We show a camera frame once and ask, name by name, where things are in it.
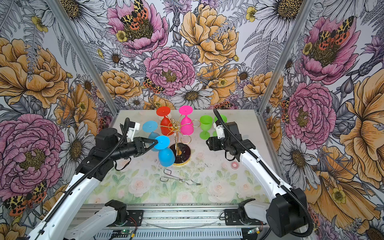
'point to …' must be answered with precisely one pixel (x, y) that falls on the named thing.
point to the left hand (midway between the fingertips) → (157, 147)
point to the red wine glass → (166, 125)
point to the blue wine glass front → (166, 155)
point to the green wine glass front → (206, 122)
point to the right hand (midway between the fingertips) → (212, 145)
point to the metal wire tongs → (188, 181)
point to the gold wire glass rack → (181, 151)
